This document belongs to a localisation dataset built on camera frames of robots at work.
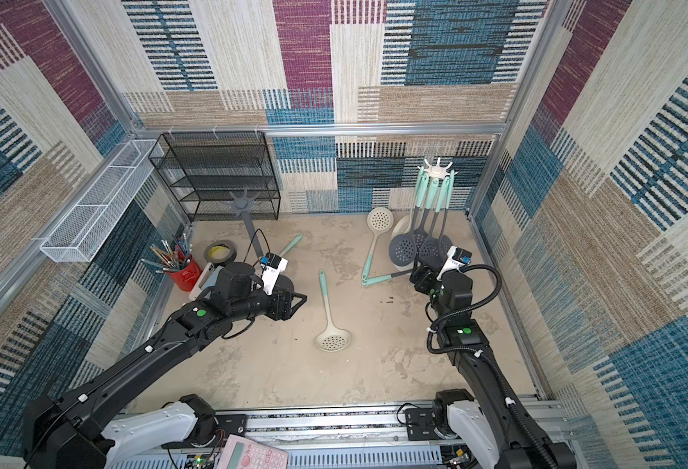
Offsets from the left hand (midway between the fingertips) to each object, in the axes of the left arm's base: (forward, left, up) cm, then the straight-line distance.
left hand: (298, 295), depth 76 cm
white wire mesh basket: (+14, +50, +14) cm, 54 cm away
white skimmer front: (-4, -8, -18) cm, 20 cm away
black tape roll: (+31, +34, -19) cm, 50 cm away
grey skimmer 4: (+20, -44, -4) cm, 48 cm away
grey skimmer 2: (+20, -35, +13) cm, 42 cm away
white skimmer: (+30, -32, -7) cm, 45 cm away
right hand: (+8, -34, 0) cm, 35 cm away
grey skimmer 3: (+18, -39, -5) cm, 44 cm away
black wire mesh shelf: (+52, +38, +2) cm, 65 cm away
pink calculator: (-31, +13, -17) cm, 38 cm away
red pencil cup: (+19, +42, -7) cm, 47 cm away
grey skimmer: (+20, -30, -6) cm, 37 cm away
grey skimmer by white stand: (+17, -21, -20) cm, 34 cm away
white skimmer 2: (+42, -26, -16) cm, 51 cm away
